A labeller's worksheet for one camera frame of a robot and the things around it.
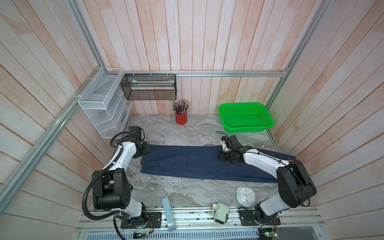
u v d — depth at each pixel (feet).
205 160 3.17
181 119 3.65
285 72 3.06
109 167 1.50
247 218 2.40
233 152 2.50
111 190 1.43
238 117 3.87
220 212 2.36
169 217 2.35
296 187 1.47
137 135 2.31
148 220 2.39
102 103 2.25
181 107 3.46
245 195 2.57
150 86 3.50
